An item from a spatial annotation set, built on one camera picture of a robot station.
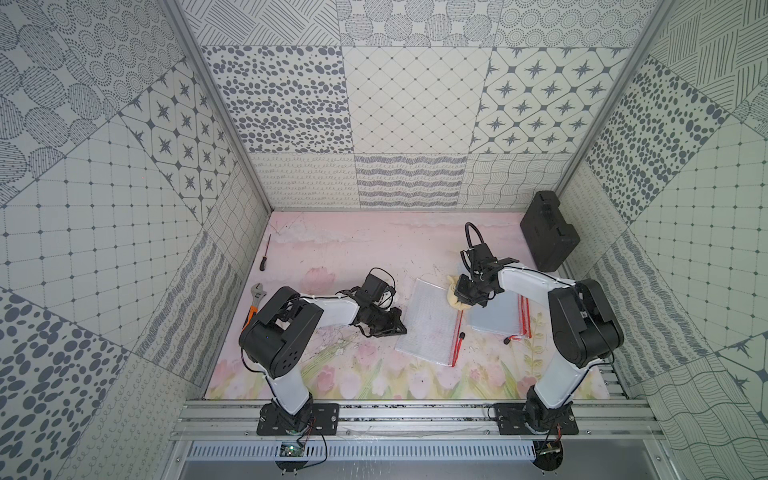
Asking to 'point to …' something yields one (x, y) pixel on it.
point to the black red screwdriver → (264, 258)
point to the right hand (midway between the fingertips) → (457, 301)
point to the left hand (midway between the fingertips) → (414, 336)
